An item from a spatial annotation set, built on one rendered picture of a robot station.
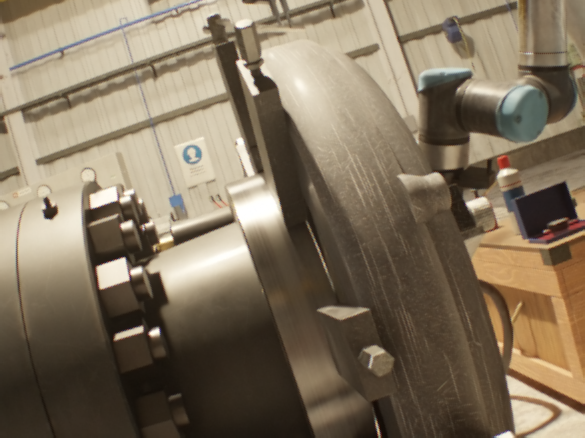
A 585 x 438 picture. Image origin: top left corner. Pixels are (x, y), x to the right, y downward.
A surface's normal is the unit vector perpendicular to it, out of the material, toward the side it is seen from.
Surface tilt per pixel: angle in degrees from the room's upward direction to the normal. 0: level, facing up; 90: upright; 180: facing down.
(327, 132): 53
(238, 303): 61
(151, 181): 90
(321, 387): 97
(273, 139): 131
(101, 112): 90
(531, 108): 115
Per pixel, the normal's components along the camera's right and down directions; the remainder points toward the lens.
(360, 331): 0.07, -0.11
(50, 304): -0.09, -0.54
